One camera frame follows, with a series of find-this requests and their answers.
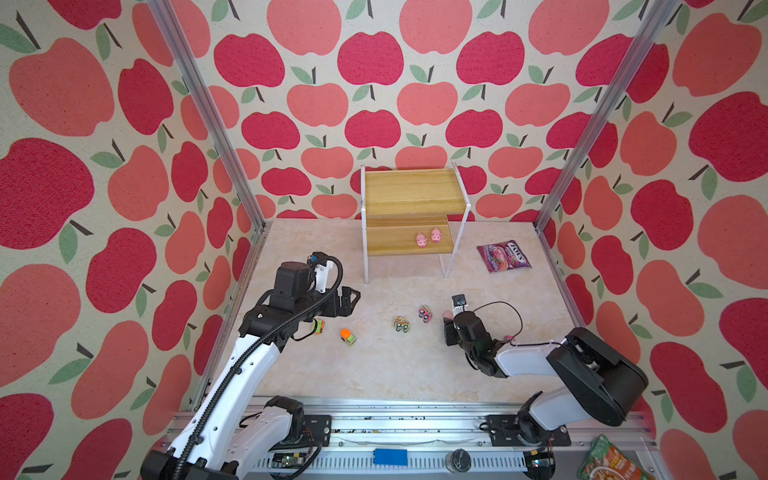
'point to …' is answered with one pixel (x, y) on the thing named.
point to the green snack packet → (605, 460)
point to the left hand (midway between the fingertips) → (350, 295)
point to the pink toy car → (425, 314)
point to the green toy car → (320, 325)
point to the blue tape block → (390, 457)
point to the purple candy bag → (504, 255)
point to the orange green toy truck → (347, 336)
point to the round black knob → (458, 461)
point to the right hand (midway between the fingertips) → (455, 317)
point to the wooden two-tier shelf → (410, 211)
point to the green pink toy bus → (400, 324)
